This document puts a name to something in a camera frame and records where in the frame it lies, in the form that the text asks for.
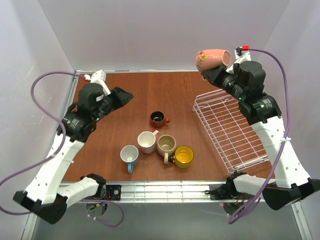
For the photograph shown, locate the pink floral textured mug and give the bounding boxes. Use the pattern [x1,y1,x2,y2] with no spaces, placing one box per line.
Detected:
[195,49,232,72]

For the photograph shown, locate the orange black patterned mug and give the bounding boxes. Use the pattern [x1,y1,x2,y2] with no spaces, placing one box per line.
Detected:
[150,111,171,128]

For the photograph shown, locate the pale pink faceted mug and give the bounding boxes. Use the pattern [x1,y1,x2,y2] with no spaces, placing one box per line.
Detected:
[137,130,159,154]

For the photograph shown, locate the beige round mug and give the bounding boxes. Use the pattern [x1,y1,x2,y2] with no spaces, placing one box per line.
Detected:
[156,134,177,164]

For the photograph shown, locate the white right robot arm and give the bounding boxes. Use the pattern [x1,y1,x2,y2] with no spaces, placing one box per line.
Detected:
[197,60,320,210]

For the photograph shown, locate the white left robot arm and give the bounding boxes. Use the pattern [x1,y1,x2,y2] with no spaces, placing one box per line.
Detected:
[13,83,134,224]

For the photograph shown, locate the blue floral mug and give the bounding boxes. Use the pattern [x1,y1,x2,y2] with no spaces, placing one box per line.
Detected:
[120,145,139,174]

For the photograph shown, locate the yellow enamel mug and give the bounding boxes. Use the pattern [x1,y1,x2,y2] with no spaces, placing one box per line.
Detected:
[168,145,195,169]

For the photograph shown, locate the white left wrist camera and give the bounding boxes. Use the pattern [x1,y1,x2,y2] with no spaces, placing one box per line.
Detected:
[84,69,111,96]

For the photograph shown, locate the white wire dish rack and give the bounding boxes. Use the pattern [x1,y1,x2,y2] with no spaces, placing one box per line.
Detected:
[192,90,269,173]

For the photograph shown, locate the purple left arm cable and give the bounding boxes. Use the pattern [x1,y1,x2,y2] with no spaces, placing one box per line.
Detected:
[0,70,125,227]

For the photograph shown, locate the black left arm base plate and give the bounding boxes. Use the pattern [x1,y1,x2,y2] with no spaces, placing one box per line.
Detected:
[101,184,122,201]

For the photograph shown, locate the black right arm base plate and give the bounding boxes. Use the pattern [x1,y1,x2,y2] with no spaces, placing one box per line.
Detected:
[204,183,244,200]

